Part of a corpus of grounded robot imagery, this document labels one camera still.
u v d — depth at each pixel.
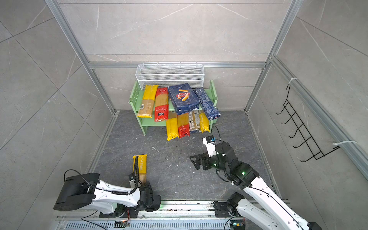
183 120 0.93
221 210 0.73
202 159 0.60
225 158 0.50
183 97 0.82
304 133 0.67
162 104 0.83
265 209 0.45
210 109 0.79
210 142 0.61
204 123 0.91
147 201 0.58
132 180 0.70
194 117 0.95
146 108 0.80
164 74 0.98
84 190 0.47
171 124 0.92
